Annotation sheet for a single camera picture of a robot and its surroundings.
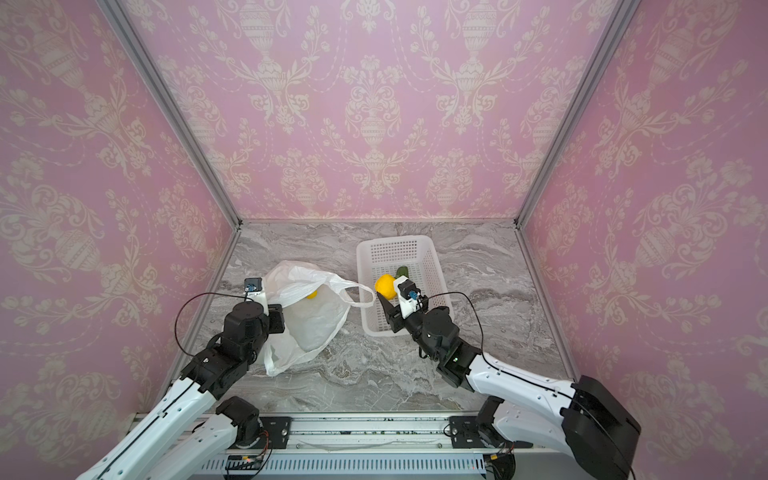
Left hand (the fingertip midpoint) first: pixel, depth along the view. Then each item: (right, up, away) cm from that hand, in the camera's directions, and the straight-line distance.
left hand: (276, 301), depth 78 cm
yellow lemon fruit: (+10, +2, -2) cm, 10 cm away
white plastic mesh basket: (+28, +11, +28) cm, 41 cm away
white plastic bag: (+5, -5, +18) cm, 19 cm away
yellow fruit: (+29, +5, -6) cm, 30 cm away
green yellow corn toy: (+34, +6, +25) cm, 42 cm away
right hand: (+30, +4, -4) cm, 30 cm away
